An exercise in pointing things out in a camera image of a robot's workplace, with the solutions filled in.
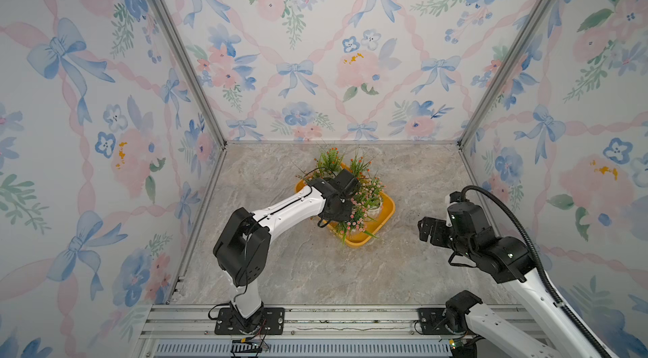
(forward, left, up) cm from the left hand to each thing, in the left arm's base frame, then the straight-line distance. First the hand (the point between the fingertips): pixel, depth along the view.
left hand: (345, 214), depth 87 cm
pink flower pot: (+3, -8, +7) cm, 11 cm away
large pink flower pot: (-8, -2, +7) cm, 11 cm away
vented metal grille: (-37, +11, -10) cm, 40 cm away
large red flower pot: (+16, -5, +6) cm, 18 cm away
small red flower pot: (+19, +6, +4) cm, 21 cm away
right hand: (-6, -24, +12) cm, 27 cm away
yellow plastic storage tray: (0, -11, -8) cm, 13 cm away
